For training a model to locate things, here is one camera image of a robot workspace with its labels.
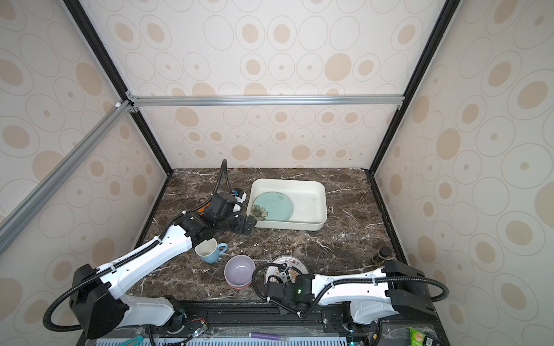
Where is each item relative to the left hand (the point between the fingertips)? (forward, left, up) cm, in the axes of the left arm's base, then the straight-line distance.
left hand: (251, 215), depth 78 cm
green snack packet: (-36, -55, -17) cm, 68 cm away
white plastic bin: (+23, -25, -21) cm, 40 cm away
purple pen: (-35, -7, -18) cm, 40 cm away
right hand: (-26, -12, -18) cm, 34 cm away
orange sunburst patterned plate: (-12, -16, -18) cm, 27 cm away
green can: (-10, -49, -10) cm, 51 cm away
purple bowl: (-15, +5, -16) cm, 23 cm away
